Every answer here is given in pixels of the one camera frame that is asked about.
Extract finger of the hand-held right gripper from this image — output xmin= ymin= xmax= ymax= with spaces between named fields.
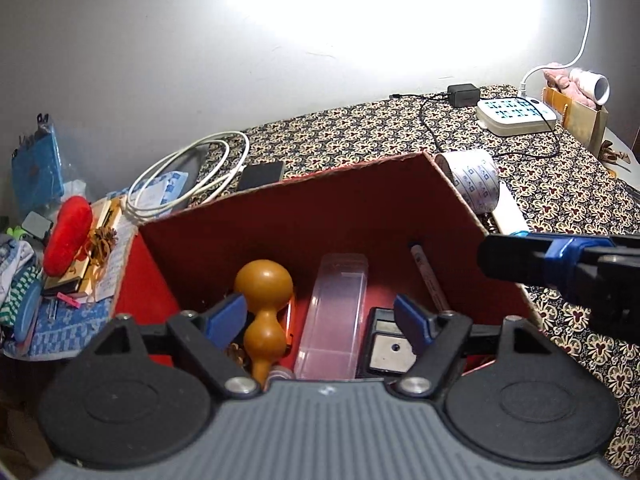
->
xmin=570 ymin=255 xmax=640 ymax=343
xmin=477 ymin=232 xmax=640 ymax=286

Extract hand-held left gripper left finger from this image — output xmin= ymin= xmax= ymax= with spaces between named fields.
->
xmin=82 ymin=291 xmax=263 ymax=397

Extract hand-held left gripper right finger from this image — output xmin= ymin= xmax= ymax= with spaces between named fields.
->
xmin=392 ymin=294 xmax=566 ymax=397

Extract black square device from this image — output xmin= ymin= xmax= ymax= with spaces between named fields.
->
xmin=361 ymin=307 xmax=418 ymax=380

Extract brown wooden gourd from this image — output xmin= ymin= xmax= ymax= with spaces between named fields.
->
xmin=233 ymin=258 xmax=294 ymax=385

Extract white bottle with blue cap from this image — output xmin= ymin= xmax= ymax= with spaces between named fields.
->
xmin=490 ymin=182 xmax=530 ymax=237

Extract clear plastic case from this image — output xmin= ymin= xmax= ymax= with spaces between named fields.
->
xmin=293 ymin=253 xmax=370 ymax=381

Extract printed tape roll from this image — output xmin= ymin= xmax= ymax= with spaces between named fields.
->
xmin=434 ymin=150 xmax=501 ymax=213

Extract red cardboard box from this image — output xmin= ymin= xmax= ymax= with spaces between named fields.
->
xmin=114 ymin=151 xmax=543 ymax=376

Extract grey pen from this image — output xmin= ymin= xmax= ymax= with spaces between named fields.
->
xmin=410 ymin=244 xmax=451 ymax=313

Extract brown ribbon bow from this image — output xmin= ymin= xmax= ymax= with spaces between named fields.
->
xmin=600 ymin=140 xmax=636 ymax=168

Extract gold paper bag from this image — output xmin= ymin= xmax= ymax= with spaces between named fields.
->
xmin=541 ymin=85 xmax=610 ymax=153

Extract golden ribbon bow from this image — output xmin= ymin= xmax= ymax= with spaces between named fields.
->
xmin=85 ymin=225 xmax=121 ymax=281

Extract blue white packet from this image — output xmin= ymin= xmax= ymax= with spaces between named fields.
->
xmin=131 ymin=170 xmax=188 ymax=211

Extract black phone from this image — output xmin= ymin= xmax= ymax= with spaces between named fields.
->
xmin=235 ymin=161 xmax=286 ymax=193

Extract white power strip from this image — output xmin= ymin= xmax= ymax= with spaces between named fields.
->
xmin=475 ymin=96 xmax=558 ymax=137

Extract blue patterned cloth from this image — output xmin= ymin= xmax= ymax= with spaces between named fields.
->
xmin=5 ymin=290 xmax=116 ymax=361

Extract white plastic tube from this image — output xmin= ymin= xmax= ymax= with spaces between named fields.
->
xmin=572 ymin=69 xmax=612 ymax=106

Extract pink plush toy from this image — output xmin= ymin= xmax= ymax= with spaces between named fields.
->
xmin=544 ymin=62 xmax=598 ymax=108

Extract red plush pad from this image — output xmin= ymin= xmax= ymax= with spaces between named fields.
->
xmin=42 ymin=196 xmax=94 ymax=276

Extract black charger adapter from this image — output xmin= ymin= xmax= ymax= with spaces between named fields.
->
xmin=446 ymin=83 xmax=481 ymax=108

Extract blue round lid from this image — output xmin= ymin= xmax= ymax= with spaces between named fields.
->
xmin=14 ymin=280 xmax=43 ymax=343

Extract small grey device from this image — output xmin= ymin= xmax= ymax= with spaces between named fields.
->
xmin=22 ymin=211 xmax=53 ymax=238

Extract striped cloth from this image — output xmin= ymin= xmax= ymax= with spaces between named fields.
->
xmin=0 ymin=240 xmax=43 ymax=331

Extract blue plastic bag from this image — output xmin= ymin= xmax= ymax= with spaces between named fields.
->
xmin=11 ymin=115 xmax=66 ymax=216

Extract coiled white cable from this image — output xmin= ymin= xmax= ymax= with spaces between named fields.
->
xmin=122 ymin=131 xmax=251 ymax=223

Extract black charger cable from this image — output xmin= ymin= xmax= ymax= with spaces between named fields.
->
xmin=390 ymin=91 xmax=561 ymax=163

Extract white power cord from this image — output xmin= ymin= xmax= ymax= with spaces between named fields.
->
xmin=520 ymin=0 xmax=592 ymax=101

